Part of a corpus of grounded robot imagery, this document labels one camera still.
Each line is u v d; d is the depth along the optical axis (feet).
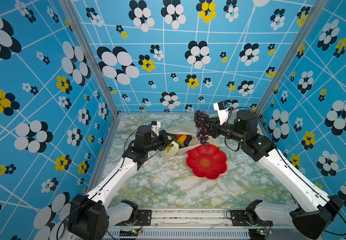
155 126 2.37
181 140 3.16
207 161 3.07
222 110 1.83
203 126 2.14
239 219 2.37
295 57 2.78
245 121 1.58
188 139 3.15
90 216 1.26
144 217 2.42
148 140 2.00
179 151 2.51
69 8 2.25
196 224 2.39
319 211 1.22
